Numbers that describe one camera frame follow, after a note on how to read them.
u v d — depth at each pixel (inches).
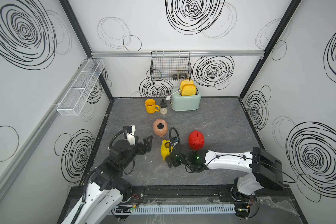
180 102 40.9
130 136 22.5
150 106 41.1
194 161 23.9
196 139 33.3
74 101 28.7
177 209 37.9
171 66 48.8
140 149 23.9
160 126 35.9
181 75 34.7
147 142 24.5
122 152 19.7
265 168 16.7
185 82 39.5
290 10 28.9
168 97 40.8
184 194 29.4
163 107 40.5
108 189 18.5
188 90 39.0
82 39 32.8
